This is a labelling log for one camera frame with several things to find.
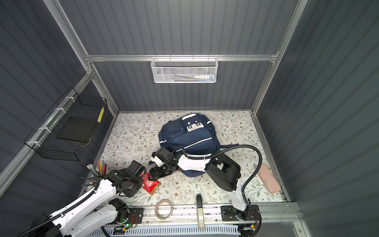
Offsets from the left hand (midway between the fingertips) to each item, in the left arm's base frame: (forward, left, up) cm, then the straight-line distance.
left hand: (142, 186), depth 80 cm
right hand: (+4, -6, +2) cm, 8 cm away
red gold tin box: (+1, -4, -3) cm, 5 cm away
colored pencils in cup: (+6, +20, +9) cm, 23 cm away
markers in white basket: (+55, -28, +32) cm, 70 cm away
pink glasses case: (+2, -70, +2) cm, 70 cm away
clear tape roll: (-10, -9, -2) cm, 14 cm away
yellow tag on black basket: (+32, +25, +23) cm, 47 cm away
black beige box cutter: (-9, -31, +1) cm, 32 cm away
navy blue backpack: (+28, -29, +9) cm, 41 cm away
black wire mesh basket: (+18, +36, +26) cm, 48 cm away
